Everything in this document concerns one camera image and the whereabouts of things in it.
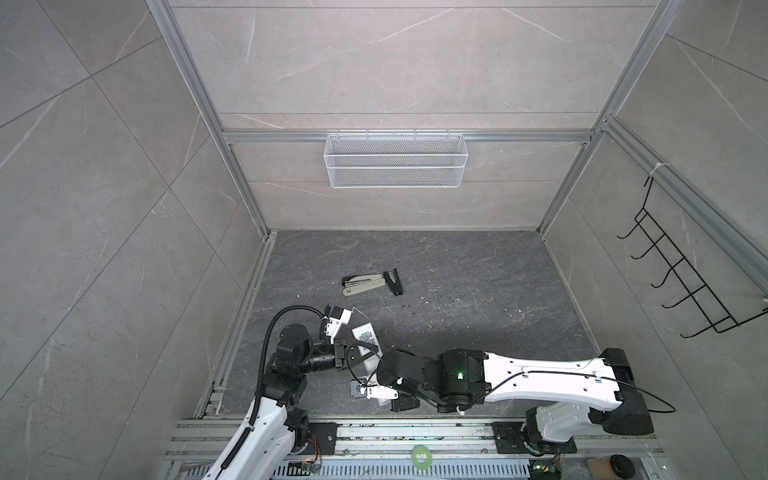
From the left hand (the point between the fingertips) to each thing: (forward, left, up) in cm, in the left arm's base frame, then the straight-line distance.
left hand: (375, 349), depth 68 cm
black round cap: (-23, -59, -19) cm, 66 cm away
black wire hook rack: (+6, -71, +13) cm, 72 cm away
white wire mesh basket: (+62, -8, +9) cm, 64 cm away
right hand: (-5, -2, -3) cm, 6 cm away
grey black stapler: (+31, +4, -18) cm, 36 cm away
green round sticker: (-20, -11, -20) cm, 30 cm away
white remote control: (+1, +1, 0) cm, 2 cm away
